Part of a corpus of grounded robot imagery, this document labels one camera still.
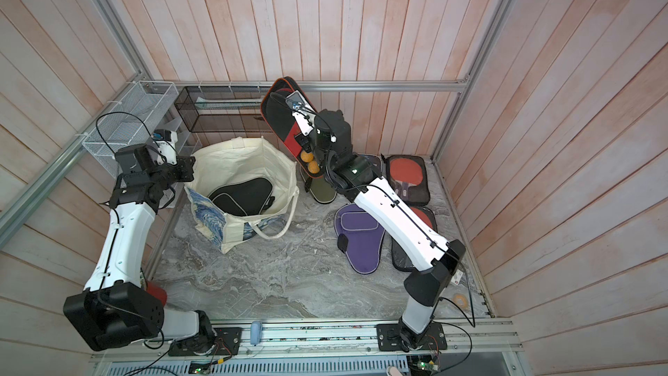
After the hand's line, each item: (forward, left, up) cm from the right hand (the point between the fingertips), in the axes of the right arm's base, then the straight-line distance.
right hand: (308, 110), depth 65 cm
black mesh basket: (+32, +40, -22) cm, 55 cm away
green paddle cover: (+11, -1, -46) cm, 48 cm away
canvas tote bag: (+5, +28, -24) cm, 37 cm away
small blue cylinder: (-43, +15, -45) cm, 64 cm away
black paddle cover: (+5, +30, -45) cm, 54 cm away
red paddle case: (-17, -30, -48) cm, 59 cm away
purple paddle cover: (-11, -16, -46) cm, 50 cm away
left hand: (-1, +36, -17) cm, 40 cm away
